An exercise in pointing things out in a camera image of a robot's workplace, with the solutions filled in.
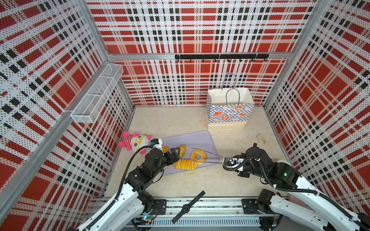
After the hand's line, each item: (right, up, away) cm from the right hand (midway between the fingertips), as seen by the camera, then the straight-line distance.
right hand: (234, 160), depth 71 cm
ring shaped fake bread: (-14, -3, +20) cm, 24 cm away
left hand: (-31, +2, +5) cm, 31 cm away
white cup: (+32, -4, +11) cm, 34 cm away
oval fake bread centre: (-27, 0, +21) cm, 35 cm away
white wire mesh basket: (-88, +29, +20) cm, 94 cm away
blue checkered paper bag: (+1, +27, +17) cm, 32 cm away
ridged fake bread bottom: (-25, -6, +13) cm, 29 cm away
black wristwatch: (-24, -25, +2) cm, 35 cm away
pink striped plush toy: (-58, +6, +20) cm, 61 cm away
